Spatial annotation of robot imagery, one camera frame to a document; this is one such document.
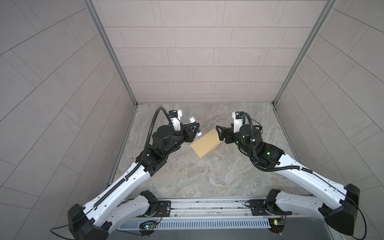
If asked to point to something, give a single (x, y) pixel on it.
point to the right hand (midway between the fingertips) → (221, 127)
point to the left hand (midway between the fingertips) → (201, 124)
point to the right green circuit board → (277, 225)
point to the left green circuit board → (147, 225)
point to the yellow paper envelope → (206, 143)
